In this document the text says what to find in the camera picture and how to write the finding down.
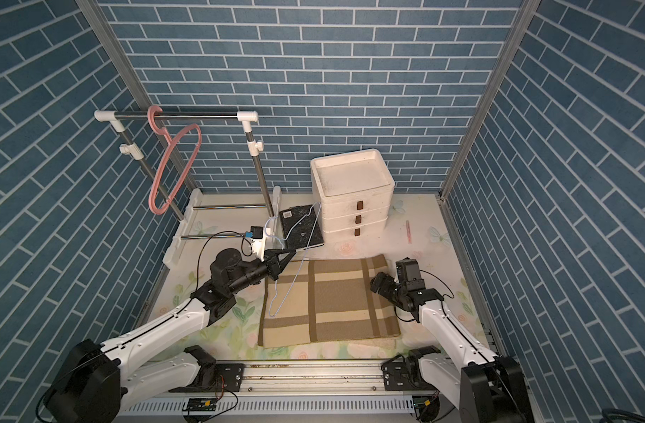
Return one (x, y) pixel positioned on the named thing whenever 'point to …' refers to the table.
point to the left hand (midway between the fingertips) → (301, 255)
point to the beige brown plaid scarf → (327, 300)
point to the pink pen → (409, 237)
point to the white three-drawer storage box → (353, 191)
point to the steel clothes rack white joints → (193, 197)
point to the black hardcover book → (300, 227)
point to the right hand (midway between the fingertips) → (381, 287)
